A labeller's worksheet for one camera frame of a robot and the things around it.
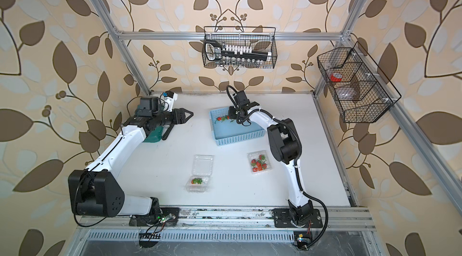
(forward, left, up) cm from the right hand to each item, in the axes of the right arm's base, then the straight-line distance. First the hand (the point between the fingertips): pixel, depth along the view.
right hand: (231, 113), depth 102 cm
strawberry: (-36, +16, -4) cm, 39 cm away
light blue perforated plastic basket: (-9, +3, -4) cm, 11 cm away
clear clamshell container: (-24, -12, -5) cm, 27 cm away
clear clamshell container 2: (-30, +15, -6) cm, 34 cm away
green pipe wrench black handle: (-11, +38, -5) cm, 39 cm away
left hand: (-11, +21, +17) cm, 29 cm away
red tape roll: (-2, -49, +26) cm, 56 cm away
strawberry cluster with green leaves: (-1, +5, -4) cm, 7 cm away
